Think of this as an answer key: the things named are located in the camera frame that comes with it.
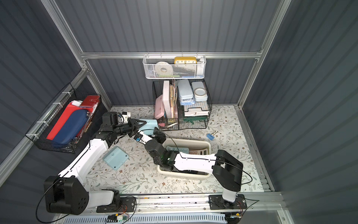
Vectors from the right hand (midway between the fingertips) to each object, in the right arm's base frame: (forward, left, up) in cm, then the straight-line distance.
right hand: (158, 131), depth 77 cm
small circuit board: (-38, +21, -23) cm, 49 cm away
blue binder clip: (+11, -34, -23) cm, 43 cm away
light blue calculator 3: (-7, +30, -20) cm, 37 cm away
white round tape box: (+35, -25, 0) cm, 43 cm away
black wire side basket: (-10, +50, +14) cm, 53 cm away
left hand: (+3, +6, +2) cm, 7 cm away
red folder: (+2, +49, +8) cm, 50 cm away
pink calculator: (-6, -20, -15) cm, 26 cm away
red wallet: (+14, +40, +9) cm, 43 cm away
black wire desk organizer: (+22, -12, -1) cm, 25 cm away
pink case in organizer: (+26, +4, -10) cm, 28 cm away
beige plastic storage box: (-2, -20, -11) cm, 23 cm away
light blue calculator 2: (-4, -12, -14) cm, 19 cm away
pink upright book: (+24, -3, +2) cm, 24 cm away
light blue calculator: (+1, +5, +1) cm, 6 cm away
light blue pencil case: (+31, -15, +2) cm, 34 cm away
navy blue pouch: (-6, +42, +9) cm, 43 cm away
